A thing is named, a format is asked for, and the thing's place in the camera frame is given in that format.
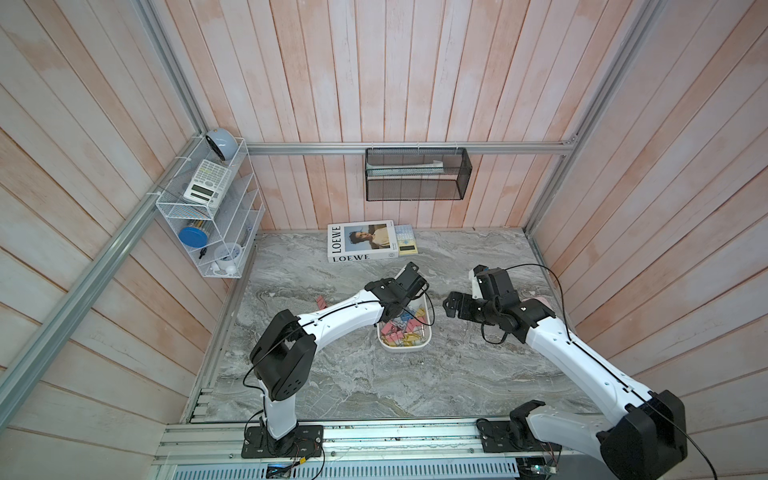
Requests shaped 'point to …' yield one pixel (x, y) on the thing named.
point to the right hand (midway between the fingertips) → (455, 303)
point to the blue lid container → (196, 234)
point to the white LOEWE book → (357, 241)
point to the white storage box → (410, 330)
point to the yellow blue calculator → (406, 239)
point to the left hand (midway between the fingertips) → (385, 294)
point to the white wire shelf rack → (234, 225)
